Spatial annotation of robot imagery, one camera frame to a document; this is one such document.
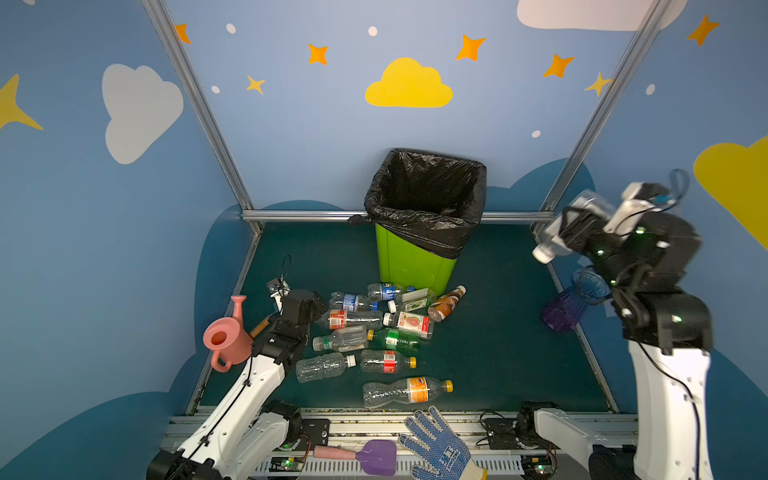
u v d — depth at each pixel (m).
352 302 0.93
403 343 0.85
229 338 0.79
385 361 0.82
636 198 0.46
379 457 0.70
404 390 0.80
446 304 0.94
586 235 0.49
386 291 0.96
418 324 0.90
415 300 0.97
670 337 0.35
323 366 0.80
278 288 0.70
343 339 0.90
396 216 0.73
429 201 0.95
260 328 0.84
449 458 0.71
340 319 0.89
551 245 0.61
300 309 0.60
